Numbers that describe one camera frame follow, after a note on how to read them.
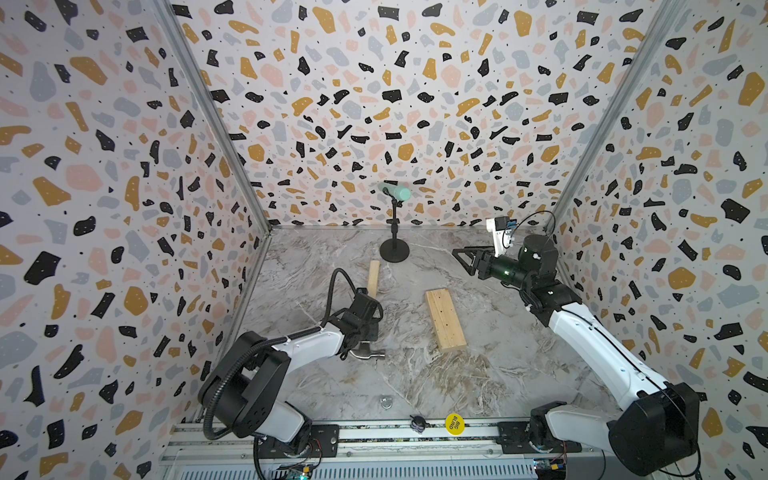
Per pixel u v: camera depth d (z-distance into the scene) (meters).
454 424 0.77
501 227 0.66
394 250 1.13
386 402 0.77
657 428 0.40
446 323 0.92
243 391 0.43
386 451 0.73
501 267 0.67
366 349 0.87
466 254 0.77
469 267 0.69
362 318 0.71
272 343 0.47
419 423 0.73
